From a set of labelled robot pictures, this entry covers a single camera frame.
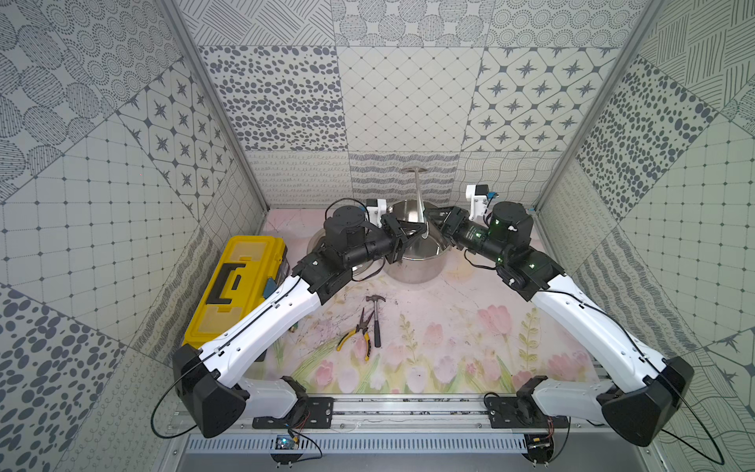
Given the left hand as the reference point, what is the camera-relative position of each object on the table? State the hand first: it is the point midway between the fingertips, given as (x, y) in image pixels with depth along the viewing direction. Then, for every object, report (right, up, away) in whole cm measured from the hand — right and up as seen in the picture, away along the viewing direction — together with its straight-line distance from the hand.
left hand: (429, 217), depth 60 cm
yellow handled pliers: (-17, -32, +29) cm, 46 cm away
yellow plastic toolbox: (-50, -17, +19) cm, 56 cm away
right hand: (0, 0, +7) cm, 7 cm away
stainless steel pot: (+3, -12, +31) cm, 33 cm away
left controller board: (-34, -57, +12) cm, 68 cm away
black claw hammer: (-12, -32, +30) cm, 45 cm away
